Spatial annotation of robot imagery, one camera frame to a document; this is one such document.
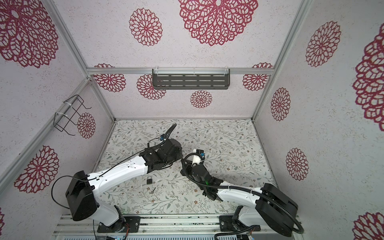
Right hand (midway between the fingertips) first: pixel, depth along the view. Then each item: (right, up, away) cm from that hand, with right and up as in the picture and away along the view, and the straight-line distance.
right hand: (180, 158), depth 78 cm
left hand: (0, +2, +3) cm, 4 cm away
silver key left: (-17, -20, +6) cm, 27 cm away
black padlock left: (-19, -15, +10) cm, 26 cm away
